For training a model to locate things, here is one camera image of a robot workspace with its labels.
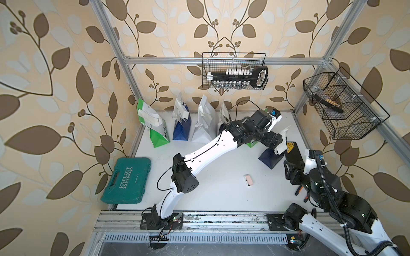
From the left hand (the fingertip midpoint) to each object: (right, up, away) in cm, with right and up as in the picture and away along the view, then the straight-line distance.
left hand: (272, 131), depth 71 cm
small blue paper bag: (-46, -1, +29) cm, 54 cm away
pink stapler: (-7, -27, +15) cm, 32 cm away
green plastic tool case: (-70, -27, +12) cm, 76 cm away
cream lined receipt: (-63, +7, +25) cm, 69 cm away
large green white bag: (-59, -3, +24) cm, 63 cm away
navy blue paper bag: (+6, -16, +19) cm, 25 cm away
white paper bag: (-31, 0, +19) cm, 36 cm away
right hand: (+6, -13, -5) cm, 15 cm away
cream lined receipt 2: (-45, +11, +23) cm, 52 cm away
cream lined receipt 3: (-20, +8, +19) cm, 29 cm away
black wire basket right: (+36, +8, +4) cm, 37 cm away
